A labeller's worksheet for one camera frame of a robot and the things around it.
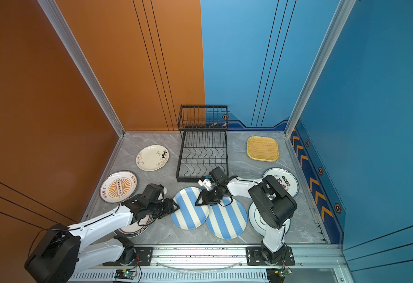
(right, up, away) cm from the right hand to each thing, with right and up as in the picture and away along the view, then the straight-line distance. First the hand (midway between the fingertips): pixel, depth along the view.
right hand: (199, 204), depth 86 cm
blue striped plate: (-4, -5, -3) cm, 7 cm away
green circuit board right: (+32, -23, -16) cm, 43 cm away
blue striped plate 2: (+14, -8, -3) cm, 16 cm away
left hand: (-10, -1, 0) cm, 10 cm away
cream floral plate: (-30, +21, +20) cm, 42 cm away
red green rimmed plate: (-28, -9, -7) cm, 30 cm away
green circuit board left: (-29, -24, -15) cm, 40 cm away
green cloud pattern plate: (+27, -7, -5) cm, 28 cm away
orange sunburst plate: (-44, +7, +8) cm, 45 cm away
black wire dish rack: (0, +31, +26) cm, 40 cm away
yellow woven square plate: (+39, +27, +26) cm, 54 cm away
